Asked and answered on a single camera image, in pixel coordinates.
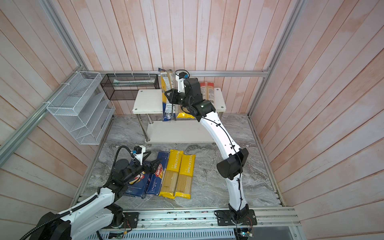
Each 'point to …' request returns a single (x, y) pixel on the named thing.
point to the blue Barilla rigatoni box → (139, 188)
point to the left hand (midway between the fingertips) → (156, 157)
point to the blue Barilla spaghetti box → (155, 180)
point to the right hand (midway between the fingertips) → (165, 93)
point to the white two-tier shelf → (148, 106)
